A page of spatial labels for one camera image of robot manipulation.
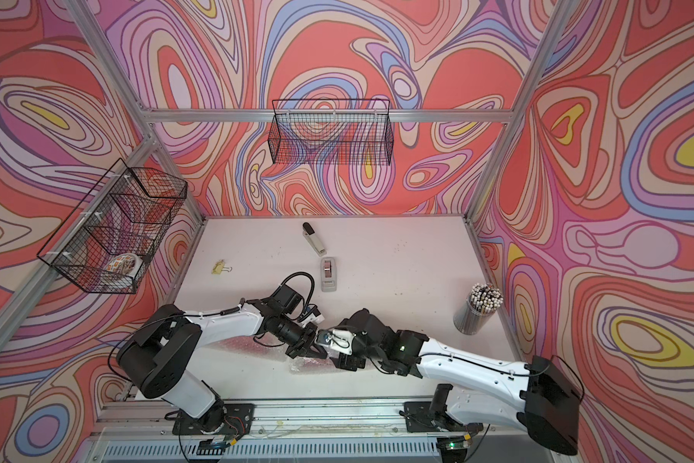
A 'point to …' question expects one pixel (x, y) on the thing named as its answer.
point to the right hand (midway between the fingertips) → (340, 345)
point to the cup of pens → (475, 313)
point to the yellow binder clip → (220, 266)
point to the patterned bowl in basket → (122, 263)
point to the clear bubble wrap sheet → (265, 345)
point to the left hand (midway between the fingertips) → (327, 359)
